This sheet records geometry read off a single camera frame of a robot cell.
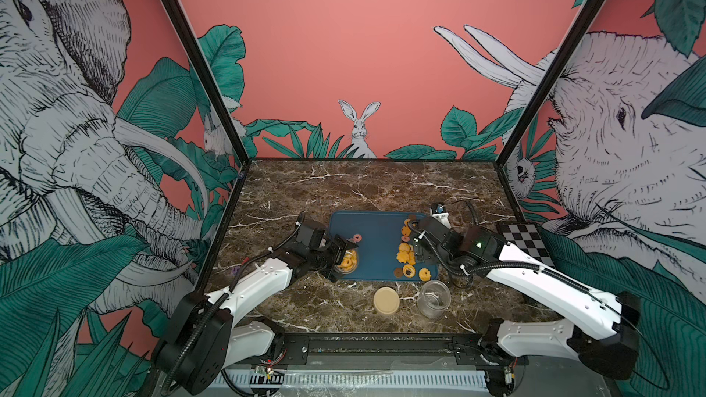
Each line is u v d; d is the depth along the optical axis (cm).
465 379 70
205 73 91
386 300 82
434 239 52
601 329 39
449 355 74
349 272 79
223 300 45
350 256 79
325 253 74
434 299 84
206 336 40
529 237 95
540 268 43
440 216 64
